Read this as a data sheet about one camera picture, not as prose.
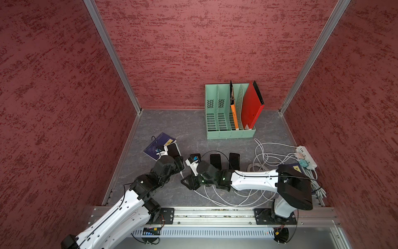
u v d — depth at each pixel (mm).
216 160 921
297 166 901
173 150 747
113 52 873
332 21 754
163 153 674
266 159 918
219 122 1129
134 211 598
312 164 891
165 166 544
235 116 891
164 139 1033
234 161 922
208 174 595
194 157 701
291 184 487
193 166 696
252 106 1002
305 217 757
